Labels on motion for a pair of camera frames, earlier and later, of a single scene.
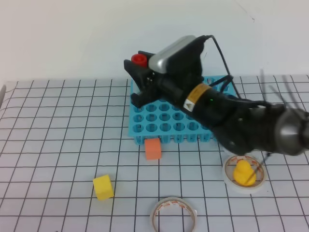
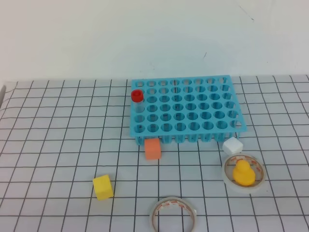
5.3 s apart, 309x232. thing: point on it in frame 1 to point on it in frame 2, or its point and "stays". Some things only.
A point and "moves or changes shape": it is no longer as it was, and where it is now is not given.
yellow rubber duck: x=243 y=174 stays
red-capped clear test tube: x=140 y=59 moves or changes shape
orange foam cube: x=153 y=149 stays
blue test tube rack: x=162 y=122 stays
